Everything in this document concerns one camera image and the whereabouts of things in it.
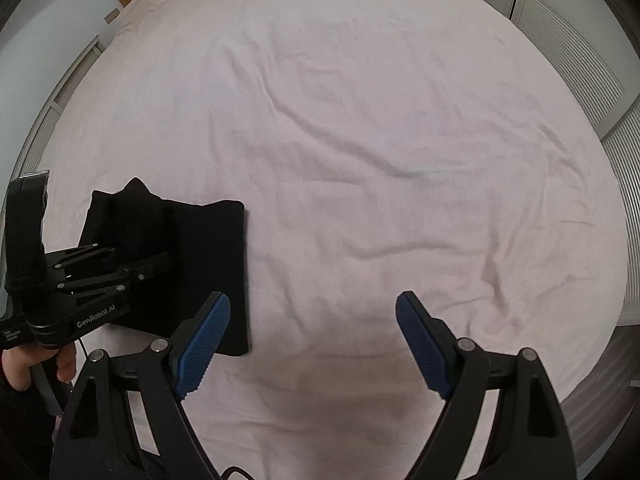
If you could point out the pink bed sheet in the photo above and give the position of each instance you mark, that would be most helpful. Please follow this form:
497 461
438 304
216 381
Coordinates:
378 146

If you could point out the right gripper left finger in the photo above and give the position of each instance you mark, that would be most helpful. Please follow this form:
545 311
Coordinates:
125 418

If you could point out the white low radiator cover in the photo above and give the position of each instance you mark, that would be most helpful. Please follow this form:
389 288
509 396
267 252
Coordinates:
42 130

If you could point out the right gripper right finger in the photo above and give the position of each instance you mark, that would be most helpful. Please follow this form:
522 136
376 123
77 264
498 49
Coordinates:
528 437

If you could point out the black pants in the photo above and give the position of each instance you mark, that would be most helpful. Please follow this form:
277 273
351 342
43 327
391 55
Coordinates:
185 252

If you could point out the person's left hand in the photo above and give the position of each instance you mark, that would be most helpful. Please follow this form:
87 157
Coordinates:
17 362

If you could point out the white louvered wardrobe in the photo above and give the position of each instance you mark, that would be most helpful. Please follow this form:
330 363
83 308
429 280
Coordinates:
587 46

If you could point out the beige wall switch plate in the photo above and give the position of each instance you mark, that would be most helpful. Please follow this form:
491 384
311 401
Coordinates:
111 16

